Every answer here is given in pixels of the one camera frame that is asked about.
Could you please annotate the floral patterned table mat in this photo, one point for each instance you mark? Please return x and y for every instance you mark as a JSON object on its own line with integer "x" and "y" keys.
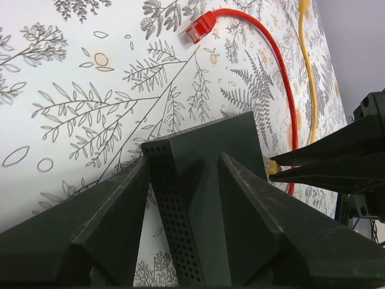
{"x": 85, "y": 83}

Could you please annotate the black network switch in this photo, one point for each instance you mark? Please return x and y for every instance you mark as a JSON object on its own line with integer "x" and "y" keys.
{"x": 184, "y": 178}

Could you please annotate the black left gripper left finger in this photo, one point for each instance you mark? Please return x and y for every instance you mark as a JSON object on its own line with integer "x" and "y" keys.
{"x": 90, "y": 239}

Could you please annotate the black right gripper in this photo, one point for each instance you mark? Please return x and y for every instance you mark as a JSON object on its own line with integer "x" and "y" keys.
{"x": 361, "y": 175}

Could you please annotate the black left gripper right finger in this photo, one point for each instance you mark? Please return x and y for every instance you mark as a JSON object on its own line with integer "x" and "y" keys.
{"x": 276, "y": 240}

